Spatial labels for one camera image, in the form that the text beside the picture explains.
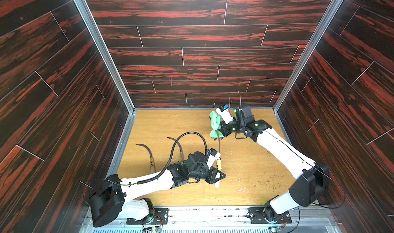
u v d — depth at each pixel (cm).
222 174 70
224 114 69
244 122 60
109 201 41
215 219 74
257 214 73
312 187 41
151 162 90
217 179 68
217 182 67
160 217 73
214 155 68
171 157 64
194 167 58
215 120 72
